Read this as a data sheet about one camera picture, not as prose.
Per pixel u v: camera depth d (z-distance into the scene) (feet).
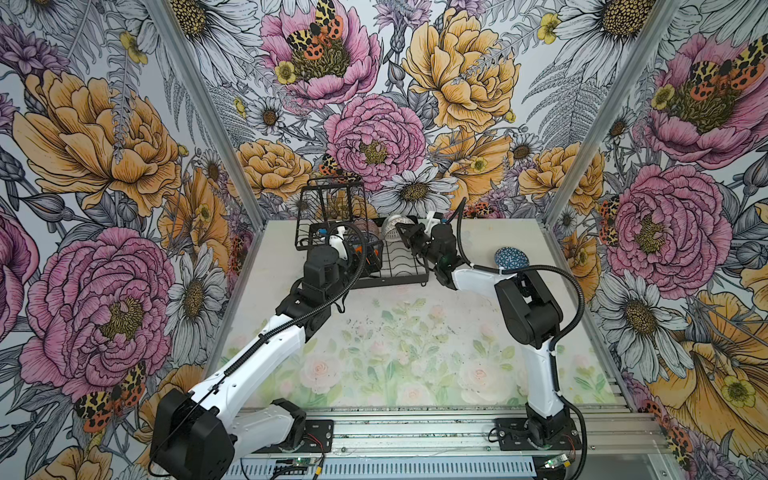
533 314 1.89
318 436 2.40
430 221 3.00
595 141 3.18
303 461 2.33
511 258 3.56
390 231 3.15
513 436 2.42
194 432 1.25
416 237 2.84
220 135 3.10
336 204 3.92
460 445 2.42
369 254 2.21
